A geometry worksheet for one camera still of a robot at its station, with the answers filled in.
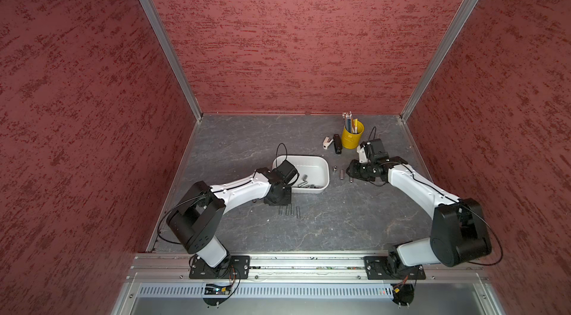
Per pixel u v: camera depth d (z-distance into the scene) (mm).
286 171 713
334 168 984
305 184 945
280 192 652
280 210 871
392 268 670
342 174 972
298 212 873
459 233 431
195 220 441
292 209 874
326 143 1065
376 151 699
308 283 722
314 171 979
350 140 1010
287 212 859
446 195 473
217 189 486
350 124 1001
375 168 645
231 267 734
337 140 1078
